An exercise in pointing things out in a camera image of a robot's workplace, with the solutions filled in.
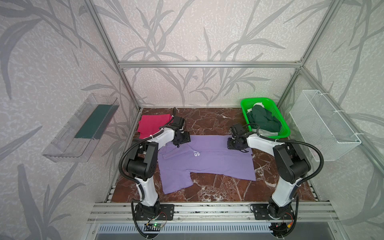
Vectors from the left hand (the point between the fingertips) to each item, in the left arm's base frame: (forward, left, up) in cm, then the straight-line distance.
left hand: (188, 135), depth 97 cm
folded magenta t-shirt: (+13, +30, -6) cm, 33 cm away
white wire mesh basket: (-18, -62, +30) cm, 71 cm away
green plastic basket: (+28, -43, +2) cm, 52 cm away
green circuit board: (-48, +12, -4) cm, 50 cm away
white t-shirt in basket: (+27, -52, +3) cm, 59 cm away
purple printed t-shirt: (-10, -11, -6) cm, 16 cm away
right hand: (-2, -28, -3) cm, 28 cm away
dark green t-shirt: (+12, -49, +5) cm, 51 cm away
